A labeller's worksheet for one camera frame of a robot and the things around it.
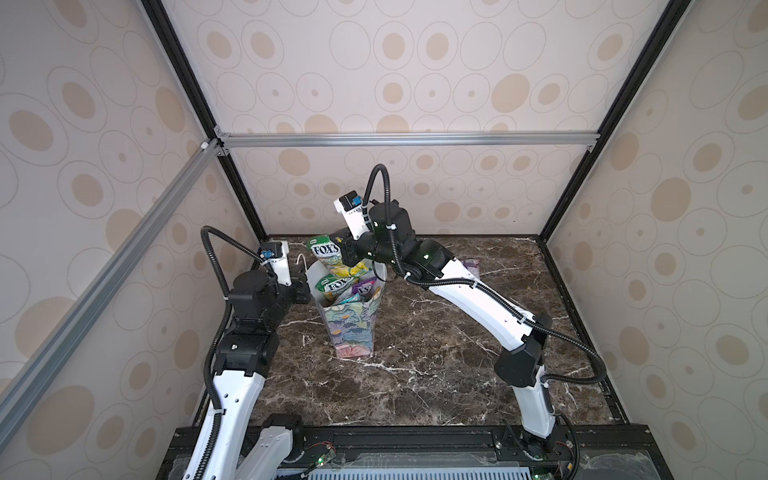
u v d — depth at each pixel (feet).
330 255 2.26
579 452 2.34
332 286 2.77
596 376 2.95
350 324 2.53
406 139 2.94
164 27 2.25
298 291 1.98
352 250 1.98
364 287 2.81
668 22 2.26
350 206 1.88
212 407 1.37
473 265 3.48
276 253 1.82
